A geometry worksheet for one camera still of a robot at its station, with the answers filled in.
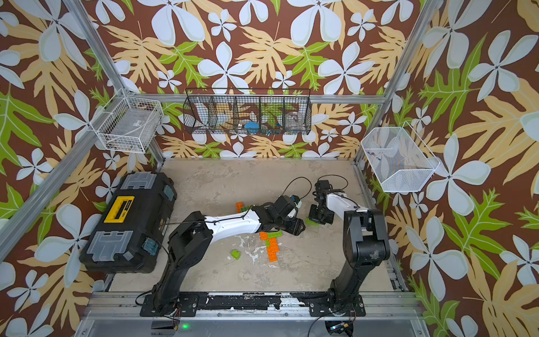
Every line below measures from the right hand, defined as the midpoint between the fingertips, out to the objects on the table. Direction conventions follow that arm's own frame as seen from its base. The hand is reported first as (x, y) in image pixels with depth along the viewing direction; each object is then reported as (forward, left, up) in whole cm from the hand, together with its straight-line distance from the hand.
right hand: (315, 219), depth 96 cm
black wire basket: (+41, +32, +31) cm, 60 cm away
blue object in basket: (+31, +29, +29) cm, 51 cm away
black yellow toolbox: (-17, +71, +18) cm, 75 cm away
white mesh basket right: (+13, -32, +26) cm, 43 cm away
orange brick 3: (-17, +20, -1) cm, 27 cm away
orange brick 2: (-14, +19, +1) cm, 24 cm away
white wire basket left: (+26, +80, +34) cm, 91 cm away
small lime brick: (-17, +35, +2) cm, 39 cm away
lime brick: (-8, +20, +1) cm, 22 cm away
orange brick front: (+6, +36, +2) cm, 37 cm away
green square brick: (+4, +33, +3) cm, 34 cm away
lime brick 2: (-3, +3, +2) cm, 4 cm away
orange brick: (-9, +24, +1) cm, 26 cm away
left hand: (-6, +7, +7) cm, 12 cm away
